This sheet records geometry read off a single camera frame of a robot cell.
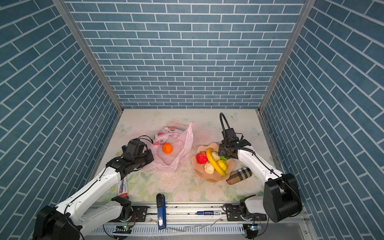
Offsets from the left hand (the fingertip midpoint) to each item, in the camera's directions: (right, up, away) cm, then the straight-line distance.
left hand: (155, 155), depth 83 cm
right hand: (+40, +2, +4) cm, 40 cm away
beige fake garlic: (+35, -1, +4) cm, 35 cm away
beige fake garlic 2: (+30, -7, 0) cm, 31 cm away
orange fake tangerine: (+5, +2, +10) cm, 11 cm away
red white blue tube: (-16, -18, -3) cm, 25 cm away
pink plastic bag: (+13, +7, +11) cm, 19 cm away
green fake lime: (+38, -1, -3) cm, 38 cm away
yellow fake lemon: (+38, -6, +1) cm, 39 cm away
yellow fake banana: (+31, +1, +4) cm, 31 cm away
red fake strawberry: (+26, -2, +2) cm, 27 cm away
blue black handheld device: (+6, -22, -10) cm, 25 cm away
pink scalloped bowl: (+25, -9, +3) cm, 27 cm away
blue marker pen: (+30, -27, -10) cm, 42 cm away
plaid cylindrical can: (+47, -11, 0) cm, 49 cm away
